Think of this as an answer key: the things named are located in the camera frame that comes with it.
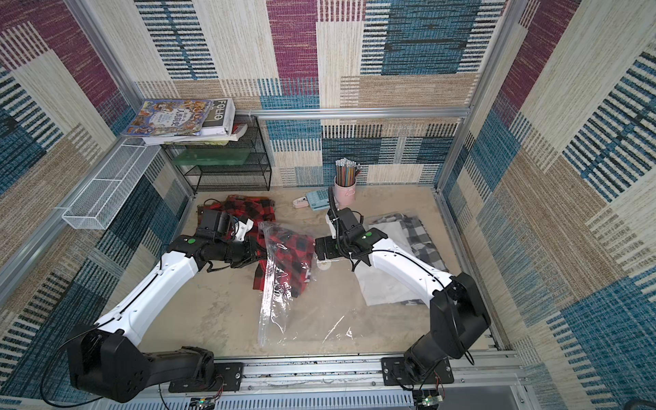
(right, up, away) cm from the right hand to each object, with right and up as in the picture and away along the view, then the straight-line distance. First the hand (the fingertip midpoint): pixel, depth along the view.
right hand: (326, 243), depth 85 cm
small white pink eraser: (-11, +14, +28) cm, 33 cm away
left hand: (-17, -2, -6) cm, 18 cm away
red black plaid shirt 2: (-11, -5, -6) cm, 14 cm away
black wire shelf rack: (-33, +27, +35) cm, 55 cm away
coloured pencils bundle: (+8, +27, +24) cm, 37 cm away
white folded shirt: (+19, -16, +4) cm, 26 cm away
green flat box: (-43, +31, +11) cm, 54 cm away
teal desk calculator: (-4, +16, +30) cm, 34 cm away
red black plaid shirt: (-28, +12, +21) cm, 37 cm away
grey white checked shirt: (+34, 0, +15) cm, 37 cm away
